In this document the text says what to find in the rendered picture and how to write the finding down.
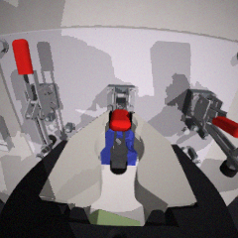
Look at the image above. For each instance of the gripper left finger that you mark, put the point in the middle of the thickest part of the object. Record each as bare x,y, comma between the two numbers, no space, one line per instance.
69,175

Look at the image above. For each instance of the toggle clamp with red handle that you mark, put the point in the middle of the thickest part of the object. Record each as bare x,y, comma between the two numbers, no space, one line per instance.
43,100
204,114

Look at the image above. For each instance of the blue plate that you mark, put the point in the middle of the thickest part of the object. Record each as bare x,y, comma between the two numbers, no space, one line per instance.
109,139

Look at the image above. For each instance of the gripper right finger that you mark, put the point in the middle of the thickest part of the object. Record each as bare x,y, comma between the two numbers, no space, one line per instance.
168,180

